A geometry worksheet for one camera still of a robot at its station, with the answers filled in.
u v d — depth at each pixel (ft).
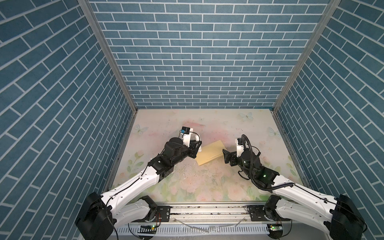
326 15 2.41
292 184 1.67
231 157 2.31
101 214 1.25
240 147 2.24
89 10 2.33
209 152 3.16
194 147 2.15
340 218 1.32
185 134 2.15
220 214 2.47
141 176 1.64
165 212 2.42
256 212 2.41
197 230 2.29
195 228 2.32
